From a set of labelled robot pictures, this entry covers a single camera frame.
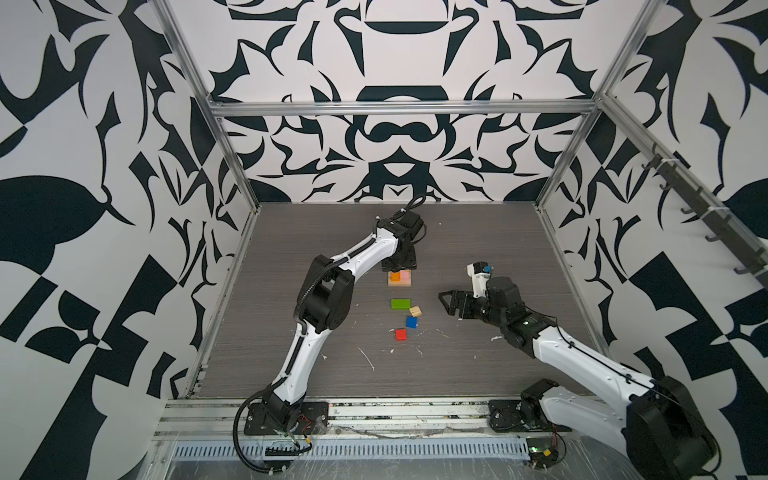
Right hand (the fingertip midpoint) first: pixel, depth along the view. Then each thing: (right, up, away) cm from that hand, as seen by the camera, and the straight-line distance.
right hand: (451, 295), depth 83 cm
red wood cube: (-13, -12, +4) cm, 18 cm away
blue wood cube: (-10, -10, +8) cm, 16 cm away
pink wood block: (-12, +3, +14) cm, 18 cm away
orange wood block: (-15, +3, +14) cm, 21 cm away
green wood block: (-13, -5, +11) cm, 18 cm away
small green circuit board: (+19, -35, -12) cm, 41 cm away
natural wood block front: (-14, +1, +14) cm, 19 cm away
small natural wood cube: (-9, -7, +8) cm, 14 cm away
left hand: (-11, +9, +13) cm, 19 cm away
